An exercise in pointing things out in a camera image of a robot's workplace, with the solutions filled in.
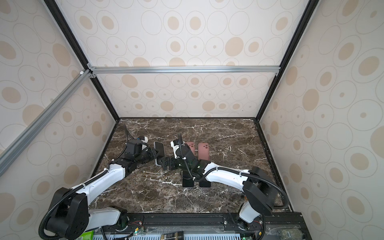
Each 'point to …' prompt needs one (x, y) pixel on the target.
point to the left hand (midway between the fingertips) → (164, 149)
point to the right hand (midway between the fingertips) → (166, 159)
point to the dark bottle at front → (179, 235)
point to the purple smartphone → (205, 184)
